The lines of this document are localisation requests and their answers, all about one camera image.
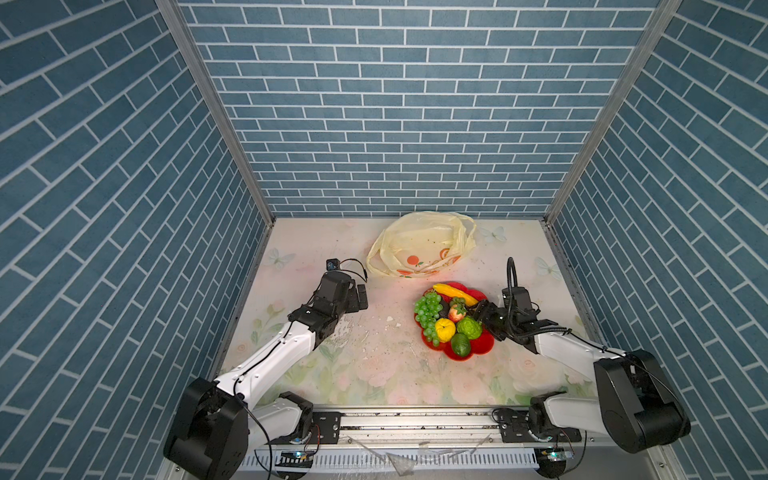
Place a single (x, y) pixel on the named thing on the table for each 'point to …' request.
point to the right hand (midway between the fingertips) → (475, 315)
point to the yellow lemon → (446, 329)
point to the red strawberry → (457, 309)
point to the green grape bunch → (427, 310)
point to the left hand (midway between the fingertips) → (358, 291)
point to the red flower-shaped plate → (479, 345)
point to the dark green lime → (460, 344)
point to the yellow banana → (452, 291)
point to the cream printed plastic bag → (421, 243)
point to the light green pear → (469, 327)
